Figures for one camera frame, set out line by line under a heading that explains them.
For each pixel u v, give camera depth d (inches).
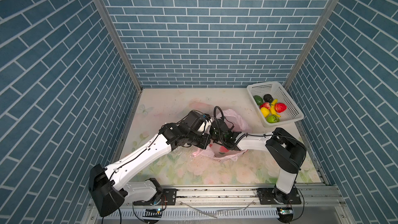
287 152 19.3
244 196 29.7
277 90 44.2
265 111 39.6
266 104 41.4
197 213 27.8
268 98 42.7
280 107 40.2
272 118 37.5
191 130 21.5
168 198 29.2
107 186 14.7
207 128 25.8
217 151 35.0
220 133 27.3
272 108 41.4
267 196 29.0
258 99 42.2
